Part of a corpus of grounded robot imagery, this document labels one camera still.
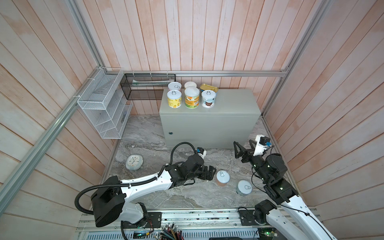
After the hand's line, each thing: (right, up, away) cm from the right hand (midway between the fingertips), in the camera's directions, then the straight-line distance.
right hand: (242, 141), depth 71 cm
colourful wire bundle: (-34, -36, -11) cm, 51 cm away
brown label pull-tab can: (-7, -22, +11) cm, 25 cm away
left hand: (-16, -17, +6) cm, 24 cm away
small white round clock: (-60, -15, +21) cm, 65 cm away
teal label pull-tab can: (+3, -26, +7) cm, 27 cm away
